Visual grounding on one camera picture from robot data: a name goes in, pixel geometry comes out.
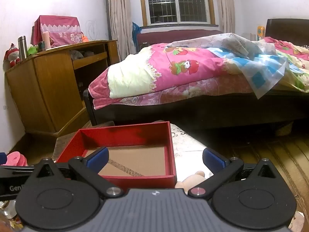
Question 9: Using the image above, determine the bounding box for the clear plastic bottle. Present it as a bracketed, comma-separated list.
[0, 200, 17, 223]

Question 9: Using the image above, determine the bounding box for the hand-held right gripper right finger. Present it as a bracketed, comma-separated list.
[188, 147, 281, 198]

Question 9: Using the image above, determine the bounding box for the blue hanging cloth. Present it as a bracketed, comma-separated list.
[132, 22, 142, 46]

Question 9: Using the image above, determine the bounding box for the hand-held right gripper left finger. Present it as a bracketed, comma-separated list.
[30, 147, 123, 198]

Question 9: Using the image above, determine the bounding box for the beige curtain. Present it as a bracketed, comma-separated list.
[214, 0, 236, 34]
[107, 0, 132, 62]

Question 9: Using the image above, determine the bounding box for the pink cylinder candle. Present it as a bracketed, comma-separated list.
[42, 31, 51, 50]

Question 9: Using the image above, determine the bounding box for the pink lidded drink cup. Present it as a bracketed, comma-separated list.
[7, 151, 29, 167]

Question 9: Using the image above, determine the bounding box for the barred window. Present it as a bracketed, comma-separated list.
[139, 0, 215, 26]

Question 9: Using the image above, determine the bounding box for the pink cloth covered appliance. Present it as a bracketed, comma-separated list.
[32, 15, 84, 47]

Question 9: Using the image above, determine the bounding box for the pink floral bedsheet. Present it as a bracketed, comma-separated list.
[93, 77, 256, 110]

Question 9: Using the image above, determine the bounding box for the wooden desk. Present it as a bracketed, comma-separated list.
[5, 40, 119, 136]

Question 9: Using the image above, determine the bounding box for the santa claus doll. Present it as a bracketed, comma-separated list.
[3, 43, 21, 68]

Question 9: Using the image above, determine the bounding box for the cream teddy bear plush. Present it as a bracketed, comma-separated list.
[175, 171, 207, 195]

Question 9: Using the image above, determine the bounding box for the red cardboard box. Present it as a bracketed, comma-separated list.
[56, 121, 177, 190]

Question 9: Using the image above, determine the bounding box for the blue checked sheet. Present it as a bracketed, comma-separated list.
[169, 32, 290, 99]

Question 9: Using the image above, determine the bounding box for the pink cartoon quilt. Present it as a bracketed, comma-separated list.
[88, 41, 244, 99]

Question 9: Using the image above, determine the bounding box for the shiny floral tablecloth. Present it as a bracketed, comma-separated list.
[53, 122, 214, 182]

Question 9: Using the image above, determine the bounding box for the pink yellow patterned quilt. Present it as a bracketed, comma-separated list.
[263, 36, 309, 92]

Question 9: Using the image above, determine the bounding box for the dark wooden bed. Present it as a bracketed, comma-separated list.
[83, 18, 309, 132]

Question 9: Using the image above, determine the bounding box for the steel thermos flask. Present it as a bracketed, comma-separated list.
[18, 36, 28, 60]

